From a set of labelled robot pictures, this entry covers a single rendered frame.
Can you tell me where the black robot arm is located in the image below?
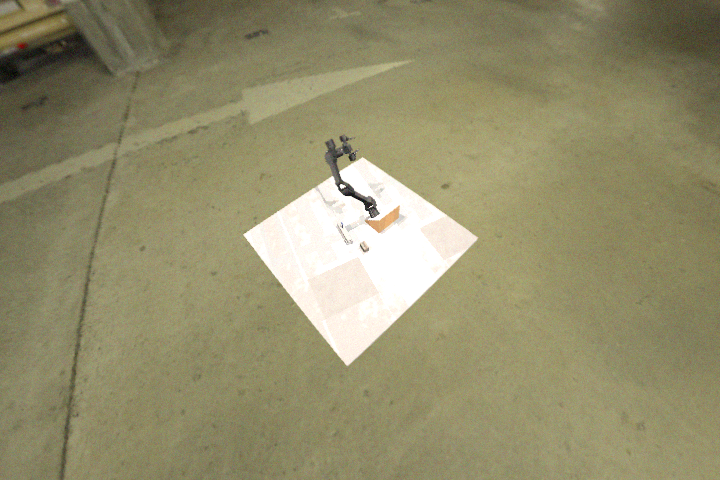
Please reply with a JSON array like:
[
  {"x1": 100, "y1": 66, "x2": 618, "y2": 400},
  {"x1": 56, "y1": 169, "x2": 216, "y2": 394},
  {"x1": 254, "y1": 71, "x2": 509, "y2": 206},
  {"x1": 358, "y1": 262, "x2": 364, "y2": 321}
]
[{"x1": 324, "y1": 139, "x2": 380, "y2": 218}]

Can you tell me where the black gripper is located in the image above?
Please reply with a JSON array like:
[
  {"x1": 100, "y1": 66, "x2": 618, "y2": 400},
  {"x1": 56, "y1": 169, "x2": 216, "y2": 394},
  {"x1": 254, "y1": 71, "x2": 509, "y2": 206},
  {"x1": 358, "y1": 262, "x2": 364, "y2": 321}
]
[{"x1": 337, "y1": 135, "x2": 361, "y2": 161}]

